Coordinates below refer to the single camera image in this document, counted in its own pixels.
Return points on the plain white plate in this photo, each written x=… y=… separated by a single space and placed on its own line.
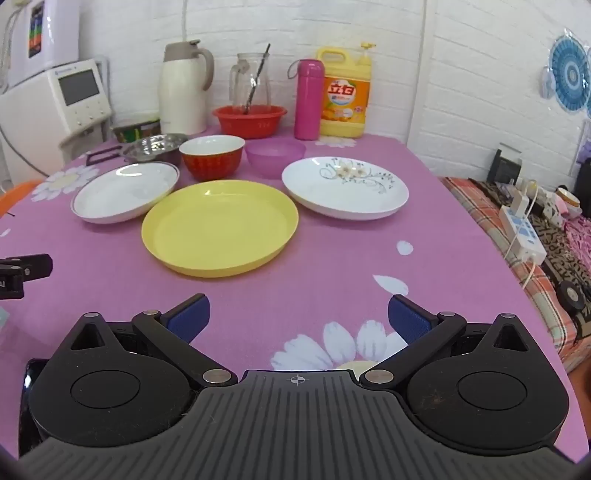
x=124 y=189

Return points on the pink bottle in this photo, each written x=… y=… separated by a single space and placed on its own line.
x=308 y=101

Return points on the white wall water purifier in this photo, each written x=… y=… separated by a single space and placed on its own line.
x=60 y=32

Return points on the red bowl white inside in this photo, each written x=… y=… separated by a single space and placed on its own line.
x=210 y=166

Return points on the white appliance with screen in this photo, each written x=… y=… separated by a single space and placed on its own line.
x=27 y=124

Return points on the plaid blanket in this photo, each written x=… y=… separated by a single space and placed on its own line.
x=480 y=207

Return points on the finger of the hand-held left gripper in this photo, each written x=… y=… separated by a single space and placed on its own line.
x=30 y=266

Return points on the blue round wall decoration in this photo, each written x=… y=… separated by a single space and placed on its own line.
x=570 y=74

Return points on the white floral plate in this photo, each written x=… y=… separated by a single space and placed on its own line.
x=351 y=196

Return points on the leopard print cloth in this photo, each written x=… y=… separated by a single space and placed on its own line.
x=554 y=249

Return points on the white thermos jug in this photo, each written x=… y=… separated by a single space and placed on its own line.
x=182 y=92

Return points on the clear glass pitcher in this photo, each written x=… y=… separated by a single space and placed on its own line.
x=239 y=90

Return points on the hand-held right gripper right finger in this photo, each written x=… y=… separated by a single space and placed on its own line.
x=406 y=319

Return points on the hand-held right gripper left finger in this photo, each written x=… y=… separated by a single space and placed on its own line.
x=189 y=317

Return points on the black box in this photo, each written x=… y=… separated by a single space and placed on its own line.
x=505 y=170

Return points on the white charger plug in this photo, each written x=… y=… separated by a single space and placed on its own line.
x=521 y=201

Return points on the purple plastic bowl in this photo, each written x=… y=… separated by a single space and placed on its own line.
x=274 y=159

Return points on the yellow detergent bottle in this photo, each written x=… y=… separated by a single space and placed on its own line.
x=344 y=115

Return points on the pink round container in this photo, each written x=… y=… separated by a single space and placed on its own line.
x=568 y=198

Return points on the yellow plastic plate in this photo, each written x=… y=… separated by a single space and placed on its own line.
x=217 y=226

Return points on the black tape roll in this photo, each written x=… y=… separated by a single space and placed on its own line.
x=564 y=295

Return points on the red plastic basket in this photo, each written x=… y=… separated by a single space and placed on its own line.
x=251 y=127

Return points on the purple floral tablecloth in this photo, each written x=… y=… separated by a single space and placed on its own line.
x=346 y=258

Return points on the stainless steel bowl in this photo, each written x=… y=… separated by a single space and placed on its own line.
x=152 y=147

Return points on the white power strip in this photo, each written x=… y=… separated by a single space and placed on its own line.
x=521 y=235

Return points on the orange object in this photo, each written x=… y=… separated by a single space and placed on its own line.
x=14 y=196

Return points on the dark stirring stick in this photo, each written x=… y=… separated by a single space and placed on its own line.
x=259 y=74

